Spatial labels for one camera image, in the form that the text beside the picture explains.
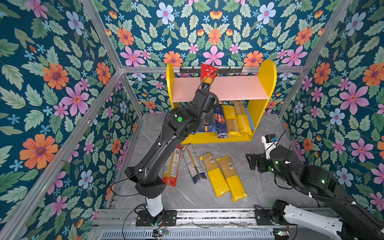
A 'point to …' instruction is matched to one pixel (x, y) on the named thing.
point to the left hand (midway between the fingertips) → (206, 102)
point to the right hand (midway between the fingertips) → (254, 153)
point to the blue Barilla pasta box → (206, 129)
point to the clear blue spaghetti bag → (193, 164)
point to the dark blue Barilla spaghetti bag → (219, 116)
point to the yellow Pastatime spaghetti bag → (242, 118)
